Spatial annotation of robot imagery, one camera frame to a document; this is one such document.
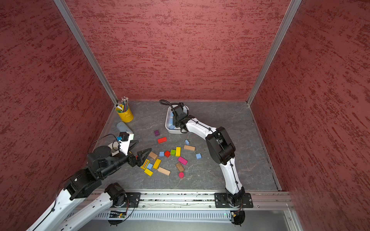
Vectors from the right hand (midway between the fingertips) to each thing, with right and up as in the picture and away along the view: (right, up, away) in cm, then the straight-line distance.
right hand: (178, 120), depth 99 cm
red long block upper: (-11, -14, -2) cm, 18 cm away
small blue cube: (+6, -15, -4) cm, 17 cm away
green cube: (-3, -20, -9) cm, 22 cm away
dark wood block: (+2, -28, -14) cm, 31 cm away
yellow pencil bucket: (-39, +5, +1) cm, 39 cm away
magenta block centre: (+3, -25, -10) cm, 27 cm away
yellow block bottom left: (-17, -30, -16) cm, 38 cm away
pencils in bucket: (-38, +11, +1) cm, 40 cm away
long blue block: (-5, -5, +4) cm, 9 cm away
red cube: (-6, -21, -9) cm, 24 cm away
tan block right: (+8, -18, -6) cm, 21 cm away
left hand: (-14, -12, -32) cm, 37 cm away
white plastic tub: (-1, -7, -1) cm, 7 cm away
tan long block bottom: (-7, -30, -16) cm, 34 cm away
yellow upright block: (0, -20, -9) cm, 22 cm away
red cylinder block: (+3, -32, -16) cm, 36 cm away
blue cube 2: (-10, -21, -9) cm, 25 cm away
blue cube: (-6, +1, +9) cm, 11 cm away
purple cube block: (-16, -9, +1) cm, 18 cm away
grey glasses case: (-41, -5, +4) cm, 42 cm away
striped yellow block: (-11, -17, -40) cm, 45 cm away
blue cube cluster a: (+14, -23, -9) cm, 28 cm away
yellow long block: (-12, -26, -13) cm, 32 cm away
